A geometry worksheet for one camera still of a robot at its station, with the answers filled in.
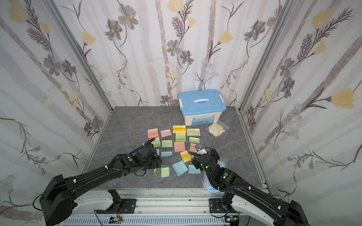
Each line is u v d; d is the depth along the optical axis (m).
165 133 1.04
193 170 0.87
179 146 0.98
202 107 0.99
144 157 0.62
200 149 0.65
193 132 1.05
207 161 0.56
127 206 0.73
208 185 0.80
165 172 0.86
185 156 0.92
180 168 0.88
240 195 0.52
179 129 1.08
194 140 1.01
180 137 1.02
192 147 0.96
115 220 0.70
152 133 1.04
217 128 1.07
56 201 0.40
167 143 0.99
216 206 0.73
